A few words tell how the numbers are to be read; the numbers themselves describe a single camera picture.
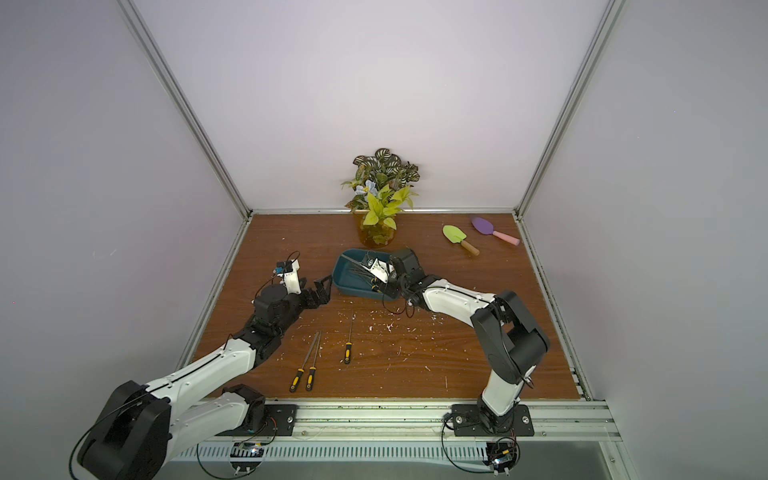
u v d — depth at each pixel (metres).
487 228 1.15
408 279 0.70
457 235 1.14
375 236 1.09
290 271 0.73
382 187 0.96
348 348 0.85
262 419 0.69
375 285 0.97
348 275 1.01
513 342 0.46
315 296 0.76
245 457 0.72
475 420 0.73
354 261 0.95
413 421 0.74
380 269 0.79
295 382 0.79
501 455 0.69
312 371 0.81
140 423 0.40
